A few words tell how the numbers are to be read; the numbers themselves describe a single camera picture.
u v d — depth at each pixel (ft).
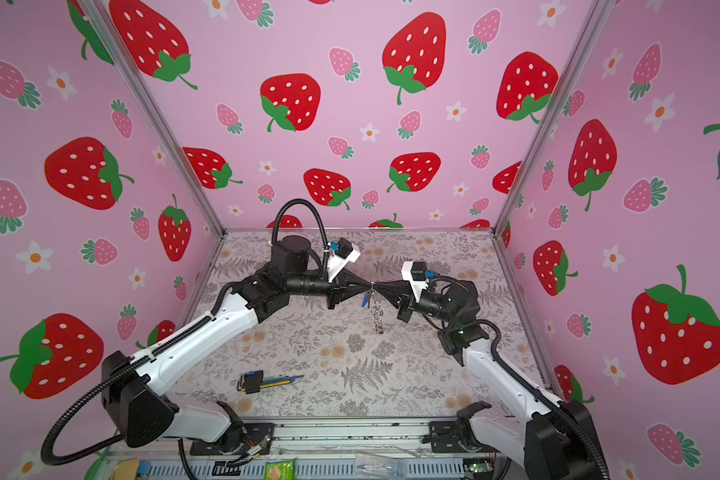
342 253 1.91
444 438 2.40
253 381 2.70
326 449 2.40
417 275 1.90
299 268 1.91
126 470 2.18
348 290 2.09
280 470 2.25
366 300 2.27
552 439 1.31
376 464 2.28
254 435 2.44
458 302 1.84
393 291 2.10
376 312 2.29
